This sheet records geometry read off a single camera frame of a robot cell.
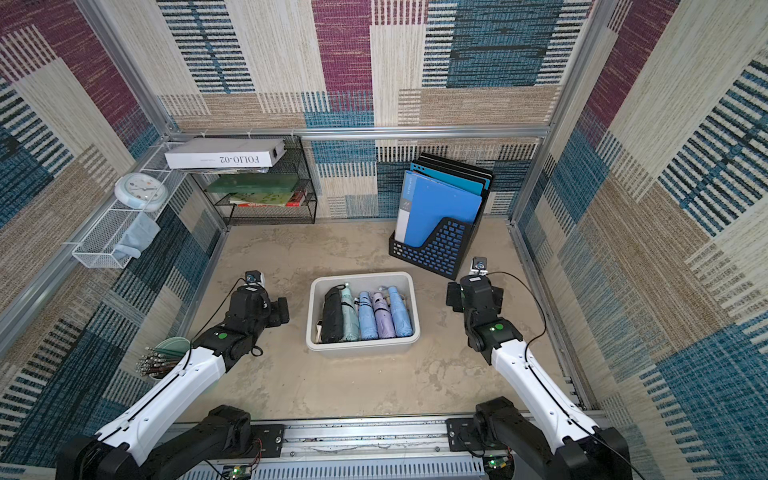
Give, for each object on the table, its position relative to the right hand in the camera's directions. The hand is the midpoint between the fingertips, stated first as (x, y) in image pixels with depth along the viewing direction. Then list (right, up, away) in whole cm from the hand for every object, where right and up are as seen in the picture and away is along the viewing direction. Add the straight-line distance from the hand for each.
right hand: (472, 282), depth 83 cm
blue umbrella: (-19, -11, -3) cm, 22 cm away
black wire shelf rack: (-58, +27, +19) cm, 67 cm away
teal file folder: (+2, +28, +6) cm, 28 cm away
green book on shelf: (-66, +30, +15) cm, 74 cm away
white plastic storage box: (-28, -1, +11) cm, 30 cm away
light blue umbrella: (-29, -10, +3) cm, 30 cm away
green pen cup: (-75, -16, -12) cm, 78 cm away
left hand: (-56, -5, +2) cm, 56 cm away
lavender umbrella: (-24, -9, +1) cm, 26 cm away
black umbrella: (-37, -9, -5) cm, 39 cm away
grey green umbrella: (-33, -12, -3) cm, 35 cm away
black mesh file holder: (-5, +10, +10) cm, 15 cm away
